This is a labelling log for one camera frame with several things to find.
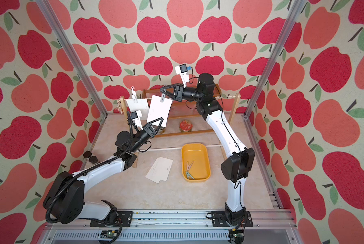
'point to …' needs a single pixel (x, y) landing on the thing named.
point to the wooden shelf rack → (184, 116)
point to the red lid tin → (185, 126)
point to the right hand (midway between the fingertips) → (161, 93)
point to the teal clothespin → (188, 176)
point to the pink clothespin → (188, 166)
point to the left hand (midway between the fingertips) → (164, 123)
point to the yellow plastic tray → (200, 153)
